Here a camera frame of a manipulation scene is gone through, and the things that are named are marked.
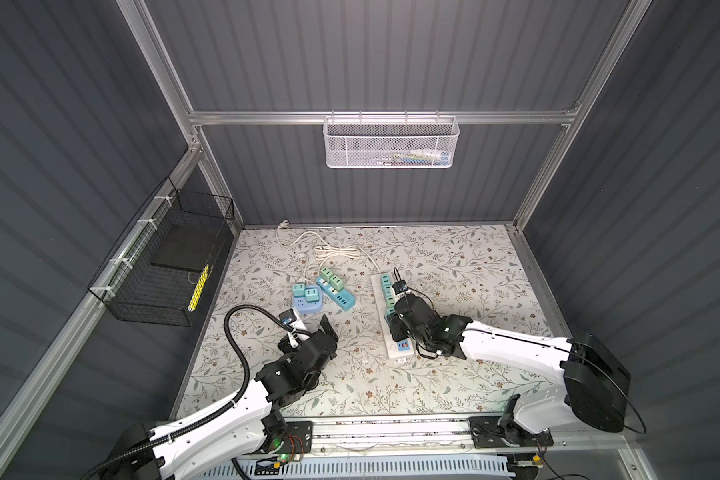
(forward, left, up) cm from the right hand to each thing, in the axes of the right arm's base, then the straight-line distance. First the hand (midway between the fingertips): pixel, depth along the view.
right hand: (393, 318), depth 84 cm
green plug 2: (+15, +18, -3) cm, 23 cm away
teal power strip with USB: (+11, +16, -6) cm, 21 cm away
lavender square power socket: (+8, +28, -6) cm, 30 cm away
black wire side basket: (+4, +58, +20) cm, 61 cm away
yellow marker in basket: (-1, +46, +19) cm, 50 cm away
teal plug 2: (+10, +25, -3) cm, 27 cm away
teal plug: (+11, +29, -3) cm, 31 cm away
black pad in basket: (+10, +53, +21) cm, 58 cm away
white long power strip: (-6, -1, -8) cm, 10 cm away
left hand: (-3, +21, +3) cm, 22 cm away
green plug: (+18, +21, -3) cm, 28 cm away
